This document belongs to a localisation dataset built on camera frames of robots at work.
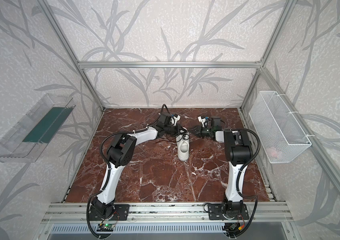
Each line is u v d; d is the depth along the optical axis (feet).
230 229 2.52
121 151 1.95
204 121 3.14
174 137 3.19
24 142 2.08
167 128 2.89
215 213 2.40
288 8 2.32
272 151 2.37
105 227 2.35
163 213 2.47
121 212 2.42
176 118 3.09
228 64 3.08
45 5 2.29
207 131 2.92
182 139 3.08
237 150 1.84
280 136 1.98
